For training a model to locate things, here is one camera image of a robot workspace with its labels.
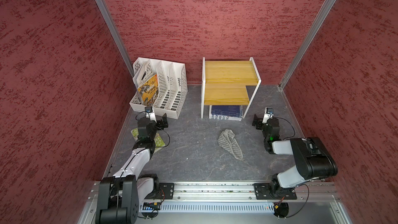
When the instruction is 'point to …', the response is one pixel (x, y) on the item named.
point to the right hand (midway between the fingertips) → (262, 116)
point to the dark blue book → (231, 110)
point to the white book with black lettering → (225, 117)
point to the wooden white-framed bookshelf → (229, 82)
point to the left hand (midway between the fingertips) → (157, 117)
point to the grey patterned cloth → (226, 140)
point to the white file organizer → (161, 85)
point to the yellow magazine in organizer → (148, 90)
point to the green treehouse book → (159, 142)
